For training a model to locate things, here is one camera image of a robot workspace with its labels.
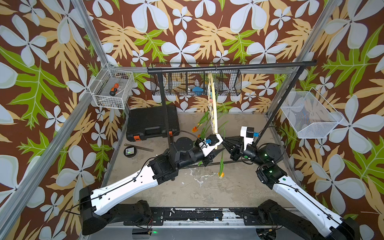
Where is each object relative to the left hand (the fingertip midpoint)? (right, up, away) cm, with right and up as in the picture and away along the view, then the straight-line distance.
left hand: (221, 142), depth 59 cm
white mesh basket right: (+54, +12, +21) cm, 59 cm away
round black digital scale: (-52, -10, +37) cm, 65 cm away
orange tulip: (-10, +6, +29) cm, 31 cm away
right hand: (0, +1, +2) cm, 2 cm away
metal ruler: (-41, -9, +41) cm, 59 cm away
